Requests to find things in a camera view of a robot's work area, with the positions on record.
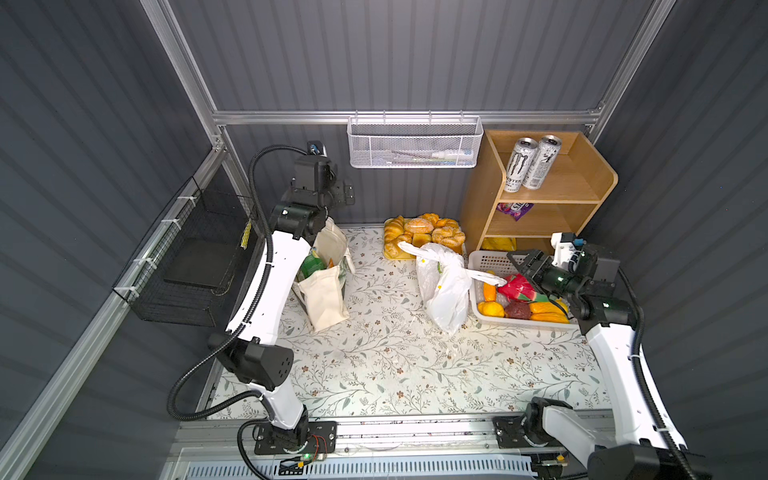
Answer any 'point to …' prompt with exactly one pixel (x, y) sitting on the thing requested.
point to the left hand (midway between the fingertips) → (329, 182)
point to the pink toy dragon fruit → (519, 288)
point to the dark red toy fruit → (518, 310)
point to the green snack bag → (310, 264)
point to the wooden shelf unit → (578, 180)
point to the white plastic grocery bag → (443, 283)
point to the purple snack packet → (517, 209)
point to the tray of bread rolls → (419, 230)
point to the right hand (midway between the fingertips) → (518, 262)
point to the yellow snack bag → (505, 244)
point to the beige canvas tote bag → (323, 293)
